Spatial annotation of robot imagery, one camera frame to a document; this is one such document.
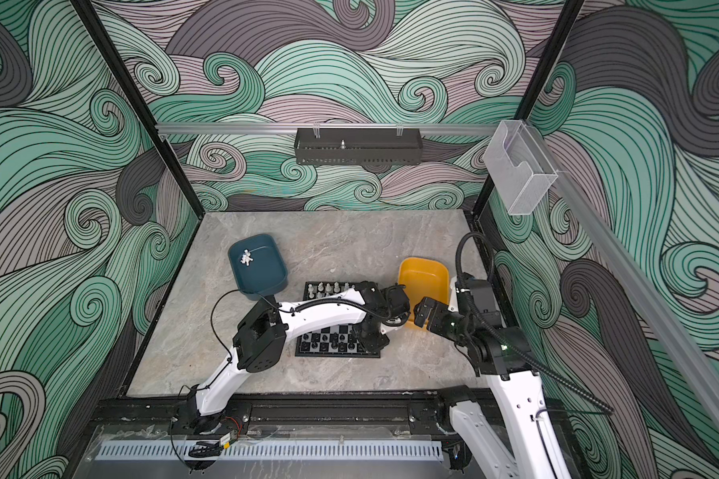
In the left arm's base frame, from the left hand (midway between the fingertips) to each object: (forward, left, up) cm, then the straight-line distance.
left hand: (373, 346), depth 82 cm
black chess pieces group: (+1, +12, -1) cm, 12 cm away
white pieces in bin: (+31, +45, -2) cm, 55 cm away
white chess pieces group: (+18, +16, -1) cm, 25 cm away
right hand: (+1, -13, +18) cm, 22 cm away
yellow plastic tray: (+25, -19, -3) cm, 32 cm away
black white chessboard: (-5, +9, +25) cm, 27 cm away
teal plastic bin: (+25, +36, -4) cm, 45 cm away
